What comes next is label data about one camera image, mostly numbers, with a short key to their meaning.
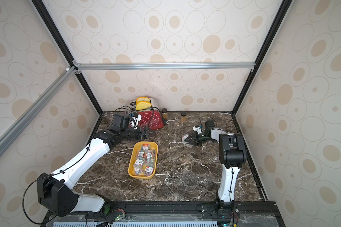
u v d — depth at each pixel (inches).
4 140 20.8
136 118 28.1
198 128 37.3
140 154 36.2
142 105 37.9
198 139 34.5
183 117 42.2
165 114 43.0
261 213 28.8
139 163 33.6
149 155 35.3
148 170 33.6
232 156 21.5
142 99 39.3
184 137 38.1
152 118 38.5
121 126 23.9
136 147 36.3
